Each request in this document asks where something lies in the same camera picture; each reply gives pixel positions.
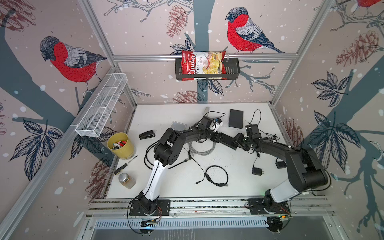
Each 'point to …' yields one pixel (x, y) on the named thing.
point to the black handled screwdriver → (120, 169)
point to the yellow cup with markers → (119, 143)
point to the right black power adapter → (256, 171)
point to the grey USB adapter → (207, 109)
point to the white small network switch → (178, 126)
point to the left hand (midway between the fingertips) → (223, 137)
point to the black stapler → (147, 134)
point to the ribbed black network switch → (228, 140)
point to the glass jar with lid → (127, 180)
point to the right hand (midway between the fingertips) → (232, 142)
